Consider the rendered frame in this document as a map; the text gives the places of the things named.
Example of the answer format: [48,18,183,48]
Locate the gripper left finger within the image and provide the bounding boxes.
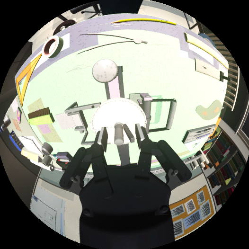
[59,126,115,193]

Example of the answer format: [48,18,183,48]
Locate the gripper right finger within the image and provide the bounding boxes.
[134,123,193,183]

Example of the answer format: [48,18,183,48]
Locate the grey angled scale blade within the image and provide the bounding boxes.
[74,113,98,146]

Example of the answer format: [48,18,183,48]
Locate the white protractor head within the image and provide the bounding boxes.
[90,98,147,145]

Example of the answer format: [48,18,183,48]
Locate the orange notice board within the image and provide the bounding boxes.
[169,185,217,240]

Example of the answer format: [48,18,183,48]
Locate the white drawing poster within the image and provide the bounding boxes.
[29,186,66,237]

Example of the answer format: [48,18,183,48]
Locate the pale green drafting board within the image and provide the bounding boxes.
[14,14,231,172]

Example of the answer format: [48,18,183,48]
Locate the orange set square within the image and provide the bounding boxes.
[15,53,43,107]

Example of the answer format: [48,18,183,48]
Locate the dark grey lever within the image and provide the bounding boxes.
[123,124,135,144]

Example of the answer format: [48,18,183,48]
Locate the grey knurled knob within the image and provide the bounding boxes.
[114,123,125,146]

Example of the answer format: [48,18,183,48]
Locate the dark box with red buttons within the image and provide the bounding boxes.
[55,151,74,165]

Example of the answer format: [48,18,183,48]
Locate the white paper sheet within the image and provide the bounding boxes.
[55,113,79,131]

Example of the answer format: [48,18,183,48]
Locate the grey cylinder cluster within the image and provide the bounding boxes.
[187,151,209,170]

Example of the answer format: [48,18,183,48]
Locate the grey desk lamp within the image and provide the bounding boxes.
[39,142,56,172]

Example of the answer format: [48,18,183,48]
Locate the grey lettering template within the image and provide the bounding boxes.
[182,124,217,150]

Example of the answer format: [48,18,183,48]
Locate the pink paper patch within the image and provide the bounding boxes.
[37,124,53,134]

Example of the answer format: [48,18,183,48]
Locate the brown bristle green brush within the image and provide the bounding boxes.
[27,107,55,126]

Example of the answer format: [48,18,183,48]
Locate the green french curve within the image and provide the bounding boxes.
[195,99,222,121]

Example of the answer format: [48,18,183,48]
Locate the bookshelf with books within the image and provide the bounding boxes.
[200,126,247,207]

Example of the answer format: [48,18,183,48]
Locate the beige paper patch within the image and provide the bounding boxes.
[27,98,45,113]

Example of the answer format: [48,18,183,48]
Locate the blue calculator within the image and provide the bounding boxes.
[9,130,25,151]

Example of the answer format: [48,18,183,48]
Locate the white round knob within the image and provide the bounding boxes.
[92,59,119,83]

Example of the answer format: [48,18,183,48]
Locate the beige slatted radiator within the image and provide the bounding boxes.
[203,22,241,111]

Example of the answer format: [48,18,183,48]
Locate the green pink tape roll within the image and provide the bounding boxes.
[42,35,64,59]

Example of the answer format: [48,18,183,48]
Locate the yellow straight ruler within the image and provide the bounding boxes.
[184,32,229,69]

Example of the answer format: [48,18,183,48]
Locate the black wheel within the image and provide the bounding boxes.
[53,19,77,36]

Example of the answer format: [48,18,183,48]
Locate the yellow curved ruler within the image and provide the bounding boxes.
[111,18,177,26]

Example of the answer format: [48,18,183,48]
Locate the dark grey cylinder post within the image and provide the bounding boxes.
[137,93,153,135]

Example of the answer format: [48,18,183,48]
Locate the grey knurled roller frame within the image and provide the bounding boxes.
[149,98,178,132]

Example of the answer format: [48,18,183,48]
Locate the grey chuck bracket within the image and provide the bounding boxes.
[64,101,101,118]

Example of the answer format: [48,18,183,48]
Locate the white plate with black handle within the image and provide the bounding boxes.
[195,58,231,81]

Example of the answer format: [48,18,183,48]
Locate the black wire compass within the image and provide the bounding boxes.
[77,33,148,55]

